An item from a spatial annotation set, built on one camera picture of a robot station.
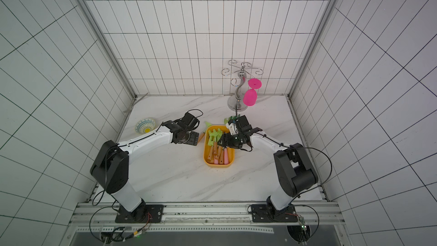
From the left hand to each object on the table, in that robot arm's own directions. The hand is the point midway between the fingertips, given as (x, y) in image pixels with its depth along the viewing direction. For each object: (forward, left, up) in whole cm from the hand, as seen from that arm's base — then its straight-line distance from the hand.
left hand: (186, 140), depth 89 cm
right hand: (-1, -17, -1) cm, 17 cm away
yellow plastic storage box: (-7, -16, -3) cm, 18 cm away
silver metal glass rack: (+32, -29, -6) cm, 44 cm away
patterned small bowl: (+14, +28, -6) cm, 32 cm away
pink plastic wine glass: (+24, -36, +10) cm, 44 cm away
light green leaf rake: (+13, -10, -3) cm, 17 cm away
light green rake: (+4, -14, -4) cm, 15 cm away
